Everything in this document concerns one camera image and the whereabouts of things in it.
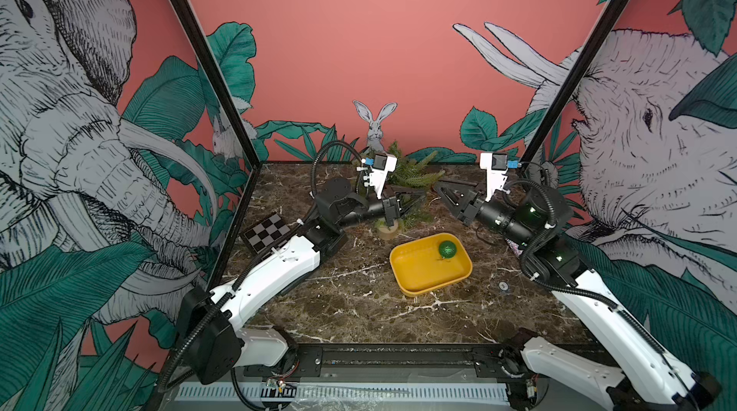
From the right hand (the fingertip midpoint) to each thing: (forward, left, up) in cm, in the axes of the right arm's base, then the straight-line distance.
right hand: (436, 182), depth 57 cm
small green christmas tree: (+10, +5, -11) cm, 15 cm away
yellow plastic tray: (+3, -5, -44) cm, 45 cm away
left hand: (0, +2, -4) cm, 4 cm away
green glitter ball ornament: (+6, -10, -40) cm, 42 cm away
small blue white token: (-4, -27, -44) cm, 52 cm away
